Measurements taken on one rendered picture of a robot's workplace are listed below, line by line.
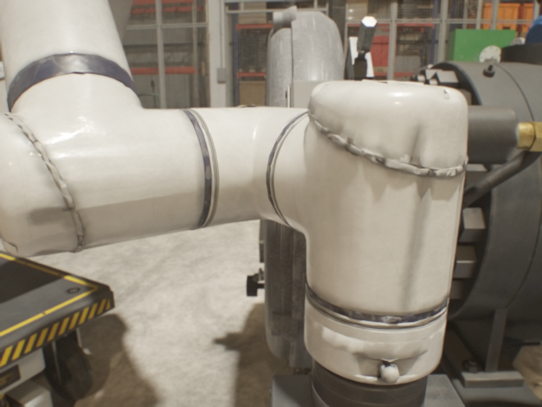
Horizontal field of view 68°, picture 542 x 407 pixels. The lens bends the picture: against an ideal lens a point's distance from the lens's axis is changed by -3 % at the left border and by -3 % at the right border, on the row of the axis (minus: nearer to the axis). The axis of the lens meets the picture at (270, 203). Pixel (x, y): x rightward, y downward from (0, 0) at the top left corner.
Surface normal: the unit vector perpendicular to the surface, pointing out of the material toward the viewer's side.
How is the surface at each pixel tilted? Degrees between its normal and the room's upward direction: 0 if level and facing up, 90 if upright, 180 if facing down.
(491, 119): 54
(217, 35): 90
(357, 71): 49
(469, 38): 90
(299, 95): 68
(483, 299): 119
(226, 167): 84
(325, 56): 44
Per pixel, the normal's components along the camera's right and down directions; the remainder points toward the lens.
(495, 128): -0.02, -0.06
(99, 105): 0.42, -0.53
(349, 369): -0.47, 0.23
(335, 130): -0.79, 0.09
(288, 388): 0.00, -0.97
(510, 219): -0.02, 0.17
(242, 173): 0.54, 0.11
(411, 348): 0.28, 0.24
